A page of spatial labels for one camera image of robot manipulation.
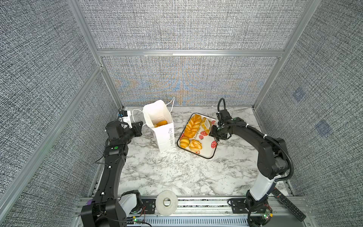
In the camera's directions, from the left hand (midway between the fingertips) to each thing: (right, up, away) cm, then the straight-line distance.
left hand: (142, 122), depth 78 cm
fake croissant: (+38, -1, +26) cm, 46 cm away
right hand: (+42, -8, +15) cm, 45 cm away
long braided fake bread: (+30, -3, +26) cm, 40 cm away
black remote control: (+78, -44, -6) cm, 90 cm away
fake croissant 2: (+24, -14, +16) cm, 32 cm away
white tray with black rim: (+41, -16, +17) cm, 47 cm away
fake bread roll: (+8, -1, +20) cm, 21 cm away
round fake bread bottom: (+31, -15, +14) cm, 37 cm away
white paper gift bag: (+6, +4, +18) cm, 19 cm away
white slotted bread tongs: (+39, -1, +19) cm, 44 cm away
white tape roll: (+14, -45, -6) cm, 48 cm away
